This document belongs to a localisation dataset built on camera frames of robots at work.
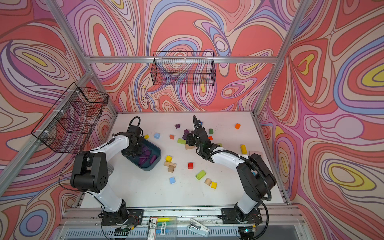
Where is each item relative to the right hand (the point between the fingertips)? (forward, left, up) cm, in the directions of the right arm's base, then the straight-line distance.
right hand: (191, 136), depth 90 cm
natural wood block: (0, +3, -11) cm, 12 cm away
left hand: (-5, +35, -9) cm, 36 cm away
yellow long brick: (-4, -34, -11) cm, 36 cm away
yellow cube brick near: (-25, -12, -14) cm, 31 cm away
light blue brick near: (-21, +13, -14) cm, 28 cm away
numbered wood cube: (-15, +13, -11) cm, 23 cm away
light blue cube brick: (+10, +25, -10) cm, 29 cm away
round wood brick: (-23, -8, -12) cm, 28 cm away
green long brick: (-20, -4, -12) cm, 23 cm away
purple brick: (-10, +31, -9) cm, 34 cm away
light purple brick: (-3, +31, -7) cm, 32 cm away
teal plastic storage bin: (-7, +23, -9) cm, 26 cm away
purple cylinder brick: (-9, +24, -10) cm, 28 cm away
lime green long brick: (+5, +7, -12) cm, 15 cm away
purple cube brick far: (+18, +11, -11) cm, 24 cm away
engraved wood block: (-12, +16, -11) cm, 23 cm away
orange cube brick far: (+18, -35, -13) cm, 41 cm away
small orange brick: (+9, +15, -11) cm, 20 cm away
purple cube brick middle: (+12, +4, -10) cm, 16 cm away
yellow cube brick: (-8, +15, -11) cm, 21 cm away
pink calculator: (-6, -42, -12) cm, 44 cm away
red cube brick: (-14, +1, -10) cm, 18 cm away
